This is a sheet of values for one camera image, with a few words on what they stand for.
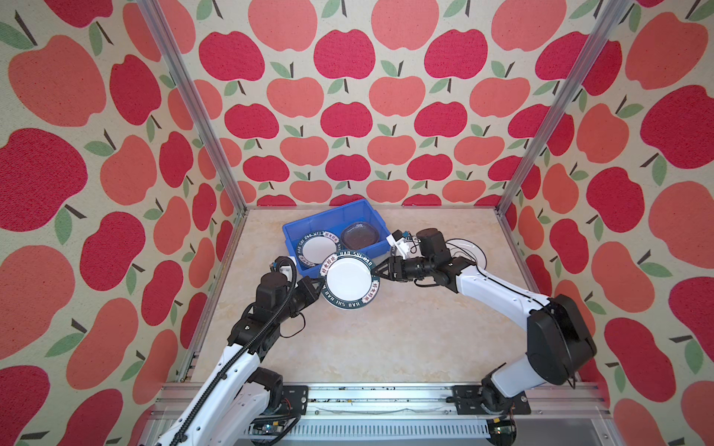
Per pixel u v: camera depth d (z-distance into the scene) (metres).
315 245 1.07
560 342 0.42
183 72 0.81
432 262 0.67
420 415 0.73
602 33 0.72
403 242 0.78
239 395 0.60
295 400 0.75
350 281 0.78
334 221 1.12
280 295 0.59
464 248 1.09
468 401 0.73
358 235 1.07
